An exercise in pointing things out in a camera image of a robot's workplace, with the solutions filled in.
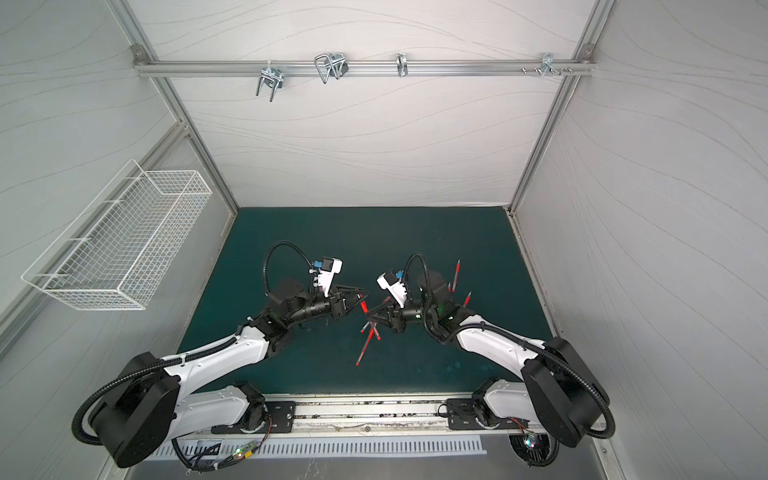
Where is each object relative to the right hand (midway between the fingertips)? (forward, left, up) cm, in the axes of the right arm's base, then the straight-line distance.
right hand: (368, 314), depth 75 cm
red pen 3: (+1, 0, -15) cm, 15 cm away
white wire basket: (+6, +58, +17) cm, 61 cm away
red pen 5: (+1, +1, +3) cm, 3 cm away
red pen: (+25, -28, -15) cm, 40 cm away
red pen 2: (+13, -29, -14) cm, 35 cm away
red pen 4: (+1, -5, +6) cm, 8 cm away
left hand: (+2, +1, +5) cm, 6 cm away
